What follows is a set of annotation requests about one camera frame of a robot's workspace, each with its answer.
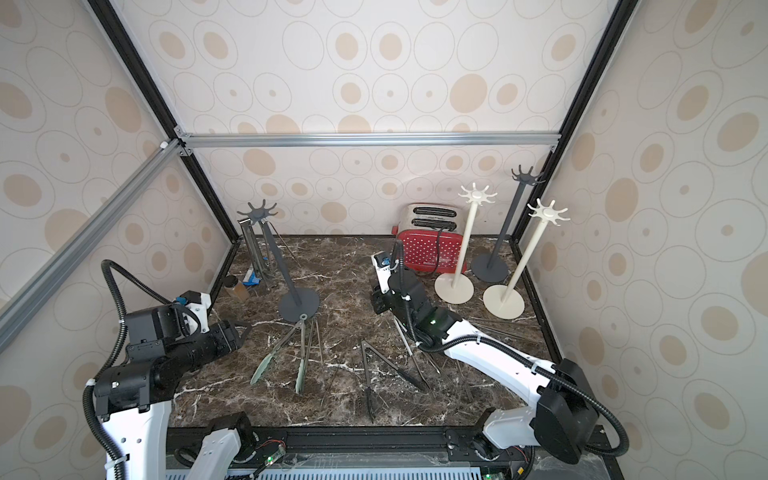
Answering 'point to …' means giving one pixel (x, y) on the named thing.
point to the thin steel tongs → (315, 324)
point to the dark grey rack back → (495, 269)
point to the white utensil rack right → (504, 301)
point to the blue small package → (253, 280)
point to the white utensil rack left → (456, 288)
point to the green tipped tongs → (301, 366)
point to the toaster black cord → (438, 254)
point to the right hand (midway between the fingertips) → (387, 274)
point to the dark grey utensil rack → (296, 305)
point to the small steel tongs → (398, 323)
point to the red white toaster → (432, 234)
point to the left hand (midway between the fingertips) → (251, 325)
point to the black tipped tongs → (413, 381)
